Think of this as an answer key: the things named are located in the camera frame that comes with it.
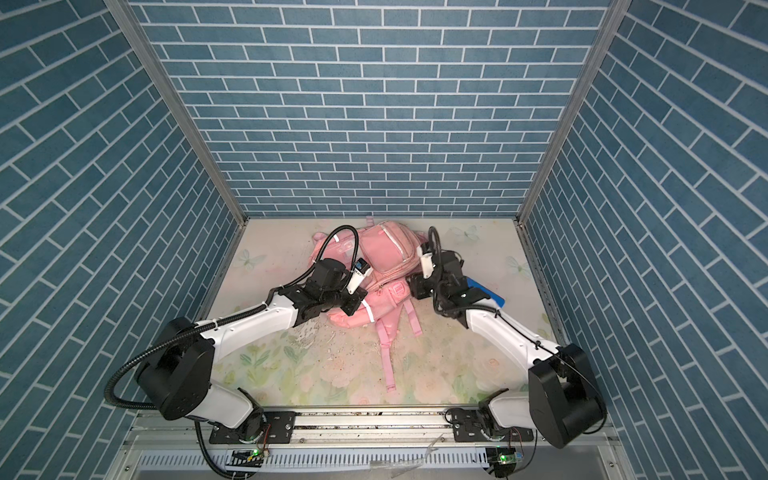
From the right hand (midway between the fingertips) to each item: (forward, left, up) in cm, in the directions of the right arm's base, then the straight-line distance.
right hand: (412, 272), depth 86 cm
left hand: (-5, +13, -4) cm, 15 cm away
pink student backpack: (+10, +7, -3) cm, 13 cm away
